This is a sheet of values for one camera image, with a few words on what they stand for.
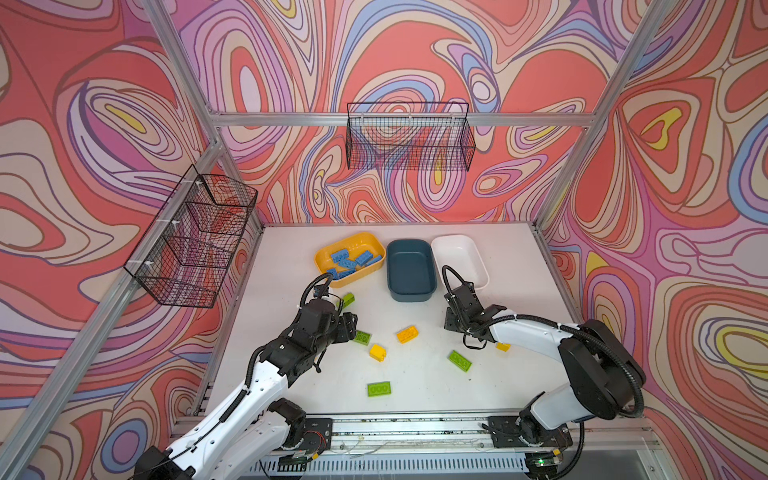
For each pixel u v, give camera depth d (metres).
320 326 0.60
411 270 1.06
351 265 1.07
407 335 0.91
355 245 1.12
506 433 0.73
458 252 1.08
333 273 1.03
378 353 0.85
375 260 1.03
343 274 1.01
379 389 0.80
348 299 0.96
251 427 0.57
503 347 0.85
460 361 0.86
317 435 0.72
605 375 0.44
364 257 1.08
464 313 0.70
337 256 1.08
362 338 0.89
